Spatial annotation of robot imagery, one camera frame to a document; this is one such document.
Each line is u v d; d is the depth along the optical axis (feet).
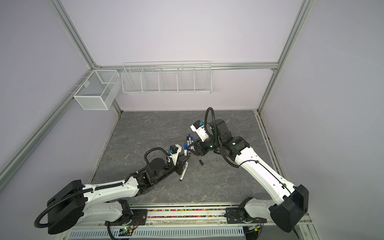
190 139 3.36
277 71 3.14
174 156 2.11
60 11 2.29
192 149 2.19
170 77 3.21
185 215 2.48
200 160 3.07
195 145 2.03
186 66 3.00
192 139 3.36
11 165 1.69
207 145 2.04
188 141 3.35
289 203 1.25
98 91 3.23
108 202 1.67
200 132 2.07
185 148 2.32
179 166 2.18
